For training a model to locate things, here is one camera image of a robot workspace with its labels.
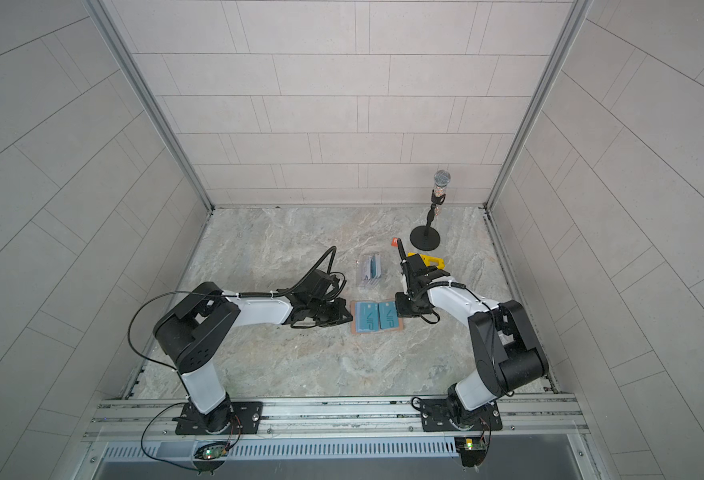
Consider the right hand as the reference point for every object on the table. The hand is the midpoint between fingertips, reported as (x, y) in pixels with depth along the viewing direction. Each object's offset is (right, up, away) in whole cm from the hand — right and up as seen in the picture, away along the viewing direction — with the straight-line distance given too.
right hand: (401, 310), depth 89 cm
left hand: (-12, -1, -2) cm, 12 cm away
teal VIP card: (-4, -1, -3) cm, 5 cm away
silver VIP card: (-10, -1, -3) cm, 11 cm away
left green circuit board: (-44, -23, -25) cm, 56 cm away
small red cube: (-1, +20, +16) cm, 25 cm away
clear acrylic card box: (-8, +12, +3) cm, 15 cm away
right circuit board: (+14, -26, -21) cm, 37 cm away
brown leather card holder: (-14, -2, -3) cm, 15 cm away
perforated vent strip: (+2, -26, -21) cm, 34 cm away
